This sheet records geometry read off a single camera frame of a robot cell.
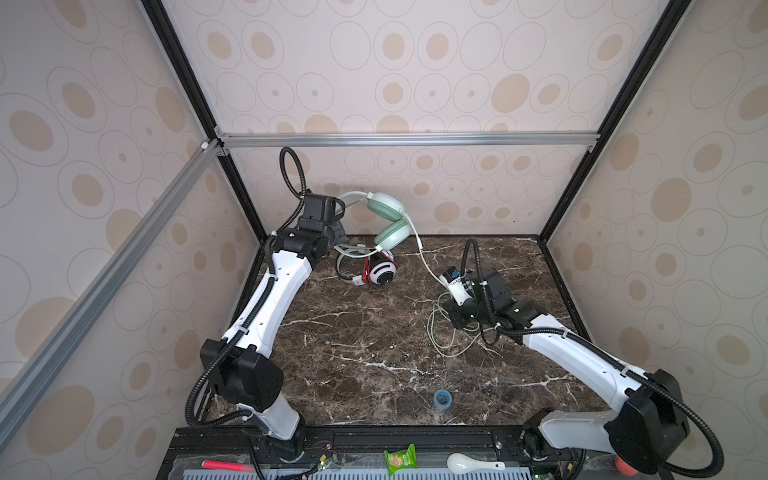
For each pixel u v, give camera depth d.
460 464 0.70
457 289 0.72
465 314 0.70
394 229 0.74
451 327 0.73
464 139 1.84
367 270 1.02
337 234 0.71
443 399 0.81
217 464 0.73
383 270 1.00
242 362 0.42
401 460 0.70
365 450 0.74
